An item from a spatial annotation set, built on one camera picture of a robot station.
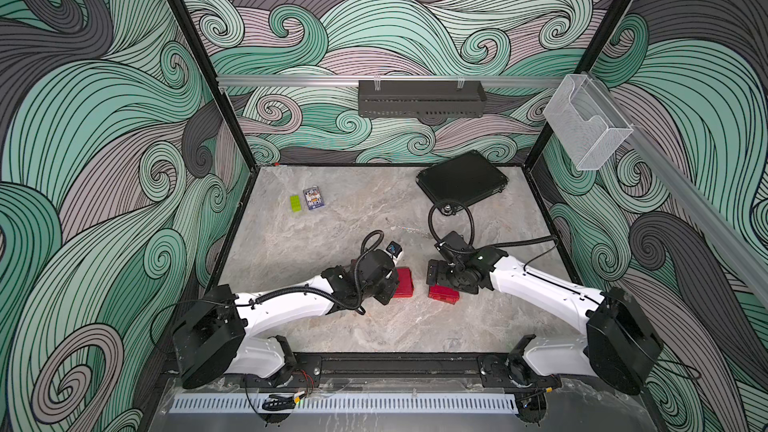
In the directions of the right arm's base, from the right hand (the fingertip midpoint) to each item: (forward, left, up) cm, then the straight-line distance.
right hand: (437, 281), depth 84 cm
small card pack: (+34, +41, -3) cm, 53 cm away
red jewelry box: (0, +9, -3) cm, 9 cm away
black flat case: (+42, -17, -1) cm, 45 cm away
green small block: (+31, +47, -3) cm, 57 cm away
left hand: (0, +13, +4) cm, 13 cm away
